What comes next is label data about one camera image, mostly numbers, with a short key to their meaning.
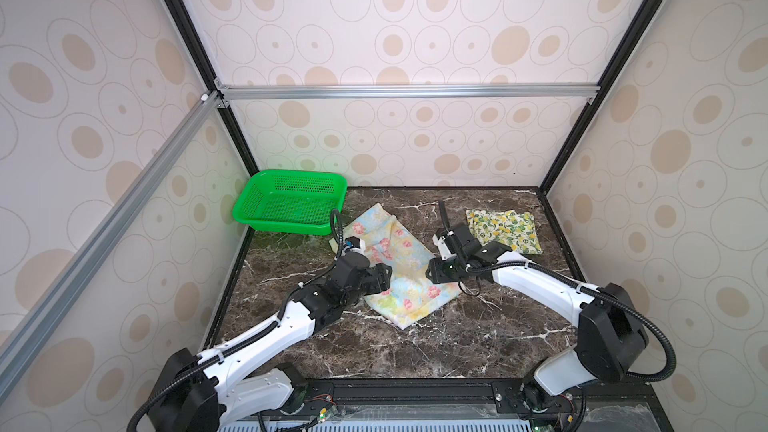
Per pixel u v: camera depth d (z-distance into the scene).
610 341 0.42
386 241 1.00
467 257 0.63
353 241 0.71
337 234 1.03
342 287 0.59
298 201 1.16
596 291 0.46
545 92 0.90
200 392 0.39
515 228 1.06
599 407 0.72
